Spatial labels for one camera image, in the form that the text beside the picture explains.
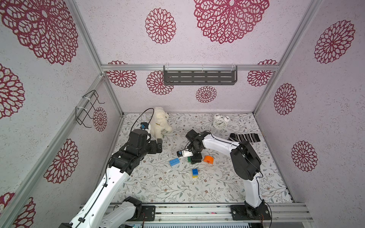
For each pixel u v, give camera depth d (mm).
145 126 626
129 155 497
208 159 922
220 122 1046
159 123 947
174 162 917
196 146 719
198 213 751
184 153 820
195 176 870
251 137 1046
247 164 516
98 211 389
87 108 782
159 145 649
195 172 834
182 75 928
